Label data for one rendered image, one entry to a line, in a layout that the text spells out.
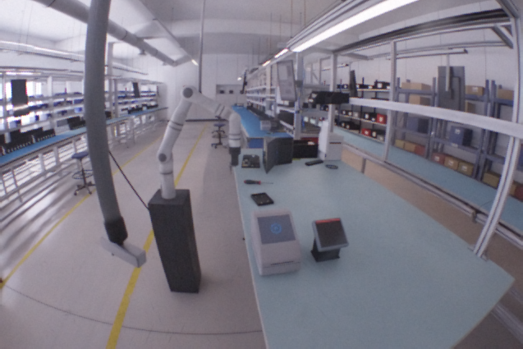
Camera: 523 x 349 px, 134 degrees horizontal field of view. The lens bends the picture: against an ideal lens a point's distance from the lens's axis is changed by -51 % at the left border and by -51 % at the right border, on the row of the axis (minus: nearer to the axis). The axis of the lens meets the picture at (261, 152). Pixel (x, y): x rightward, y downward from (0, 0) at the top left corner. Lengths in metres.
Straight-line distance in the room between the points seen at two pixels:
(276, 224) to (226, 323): 1.20
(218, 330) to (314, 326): 1.20
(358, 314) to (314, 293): 0.14
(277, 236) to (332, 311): 0.27
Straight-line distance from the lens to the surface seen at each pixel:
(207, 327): 1.76
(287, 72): 2.75
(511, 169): 0.96
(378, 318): 0.66
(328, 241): 0.71
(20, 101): 3.93
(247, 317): 1.79
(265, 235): 0.67
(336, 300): 0.66
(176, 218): 1.48
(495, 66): 4.80
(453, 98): 2.48
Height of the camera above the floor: 1.50
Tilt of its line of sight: 15 degrees down
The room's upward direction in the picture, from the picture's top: 2 degrees clockwise
